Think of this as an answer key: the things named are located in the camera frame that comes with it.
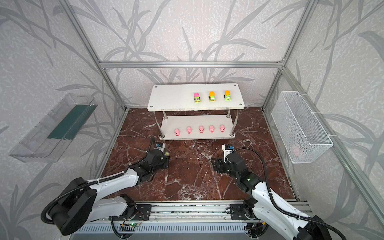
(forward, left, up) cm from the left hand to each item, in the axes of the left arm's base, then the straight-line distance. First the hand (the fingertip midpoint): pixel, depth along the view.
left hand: (170, 153), depth 89 cm
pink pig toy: (+14, -3, +2) cm, 14 cm away
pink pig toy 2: (+15, -10, +3) cm, 19 cm away
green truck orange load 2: (+18, -32, +31) cm, 48 cm away
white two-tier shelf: (+40, -9, -7) cm, 42 cm away
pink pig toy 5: (+17, -32, +2) cm, 37 cm away
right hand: (-4, -26, +6) cm, 27 cm away
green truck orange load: (+16, -24, +31) cm, 42 cm away
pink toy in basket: (-6, -67, +16) cm, 69 cm away
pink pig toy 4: (+17, -25, +2) cm, 30 cm away
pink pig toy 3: (+16, -18, +3) cm, 24 cm away
